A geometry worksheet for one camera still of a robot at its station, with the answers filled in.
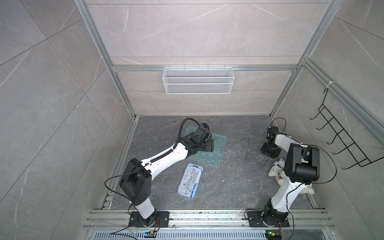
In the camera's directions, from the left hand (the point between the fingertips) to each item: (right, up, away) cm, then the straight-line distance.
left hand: (210, 141), depth 83 cm
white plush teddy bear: (+49, -24, -8) cm, 56 cm away
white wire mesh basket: (-7, +41, +18) cm, 45 cm away
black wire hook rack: (+58, -5, -25) cm, 63 cm away
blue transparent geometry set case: (-12, -23, +1) cm, 26 cm away
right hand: (+40, -9, +14) cm, 43 cm away
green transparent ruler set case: (+4, -12, +12) cm, 18 cm away
